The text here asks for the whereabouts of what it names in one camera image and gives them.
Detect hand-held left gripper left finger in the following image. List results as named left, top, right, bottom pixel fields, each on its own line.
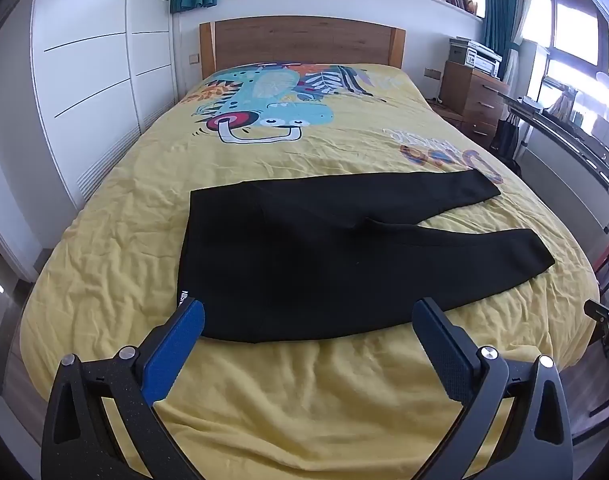
left=40, top=299, right=208, bottom=480

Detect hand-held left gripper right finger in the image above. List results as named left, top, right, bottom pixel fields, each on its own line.
left=411, top=297, right=575, bottom=480

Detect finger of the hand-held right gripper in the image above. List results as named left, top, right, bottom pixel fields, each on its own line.
left=583, top=299, right=609, bottom=335

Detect black pants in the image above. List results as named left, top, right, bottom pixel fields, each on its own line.
left=177, top=169, right=556, bottom=345

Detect yellow printed bed blanket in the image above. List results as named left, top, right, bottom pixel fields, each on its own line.
left=20, top=62, right=601, bottom=480

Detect dark desk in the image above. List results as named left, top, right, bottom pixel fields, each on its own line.
left=499, top=85, right=609, bottom=233

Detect black bag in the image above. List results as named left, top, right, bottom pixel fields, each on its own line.
left=493, top=114, right=523, bottom=158

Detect wooden dresser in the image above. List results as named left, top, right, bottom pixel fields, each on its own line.
left=439, top=60, right=511, bottom=150

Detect white printer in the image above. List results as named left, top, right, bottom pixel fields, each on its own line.
left=463, top=44, right=503, bottom=78

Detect white wardrobe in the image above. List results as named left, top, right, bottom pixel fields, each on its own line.
left=30, top=0, right=176, bottom=205

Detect grey storage box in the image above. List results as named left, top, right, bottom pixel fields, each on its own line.
left=449, top=37, right=473, bottom=66

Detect wooden headboard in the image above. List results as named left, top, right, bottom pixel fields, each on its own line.
left=199, top=16, right=407, bottom=80

